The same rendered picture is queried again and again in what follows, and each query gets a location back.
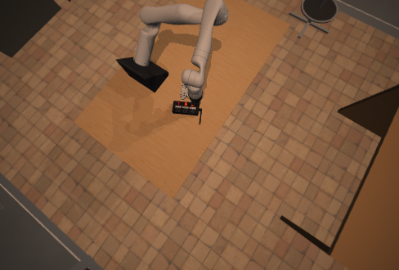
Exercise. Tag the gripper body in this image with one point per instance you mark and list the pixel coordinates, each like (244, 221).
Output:
(195, 99)

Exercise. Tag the black power strip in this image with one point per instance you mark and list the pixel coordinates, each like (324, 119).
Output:
(185, 108)

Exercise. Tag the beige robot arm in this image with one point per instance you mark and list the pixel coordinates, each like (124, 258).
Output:
(214, 13)

